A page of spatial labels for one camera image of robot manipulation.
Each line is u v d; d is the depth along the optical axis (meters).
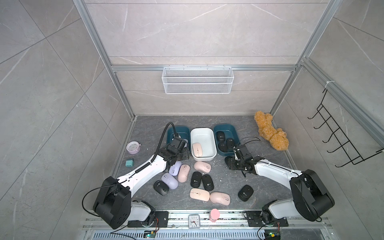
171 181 0.84
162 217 0.73
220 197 0.78
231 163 0.83
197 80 1.01
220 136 1.04
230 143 1.01
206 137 1.05
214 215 0.68
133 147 0.98
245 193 0.80
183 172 0.86
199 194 0.80
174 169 0.88
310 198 0.43
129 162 0.91
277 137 0.95
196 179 0.84
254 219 0.73
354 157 0.58
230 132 1.07
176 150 0.64
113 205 0.41
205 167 0.88
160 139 0.61
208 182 0.83
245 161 0.68
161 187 0.82
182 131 1.03
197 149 0.97
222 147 0.98
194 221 0.71
